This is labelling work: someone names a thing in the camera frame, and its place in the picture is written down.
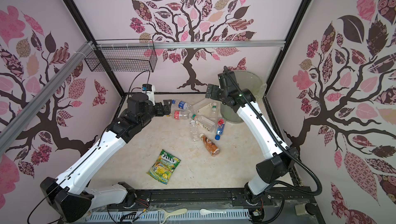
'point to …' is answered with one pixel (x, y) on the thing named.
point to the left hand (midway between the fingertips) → (163, 103)
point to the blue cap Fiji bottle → (220, 128)
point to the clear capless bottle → (201, 109)
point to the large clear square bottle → (206, 123)
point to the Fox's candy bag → (163, 166)
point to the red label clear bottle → (180, 115)
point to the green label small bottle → (214, 113)
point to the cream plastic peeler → (167, 213)
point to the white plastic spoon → (203, 211)
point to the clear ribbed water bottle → (194, 130)
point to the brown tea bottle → (214, 150)
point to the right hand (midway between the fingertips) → (216, 89)
